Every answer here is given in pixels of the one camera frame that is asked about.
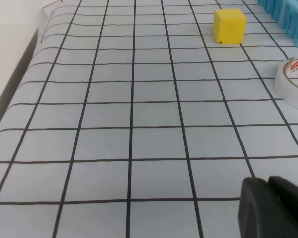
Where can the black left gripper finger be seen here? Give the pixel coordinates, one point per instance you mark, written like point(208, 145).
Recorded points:
point(268, 209)

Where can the white tape roll left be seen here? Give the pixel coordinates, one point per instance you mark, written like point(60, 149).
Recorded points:
point(286, 81)

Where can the yellow foam cube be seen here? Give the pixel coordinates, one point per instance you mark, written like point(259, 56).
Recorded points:
point(229, 26)

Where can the blue test tube rack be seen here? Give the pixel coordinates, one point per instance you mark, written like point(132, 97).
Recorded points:
point(286, 13)

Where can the white black-grid cloth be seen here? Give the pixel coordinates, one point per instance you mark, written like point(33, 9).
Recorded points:
point(132, 122)

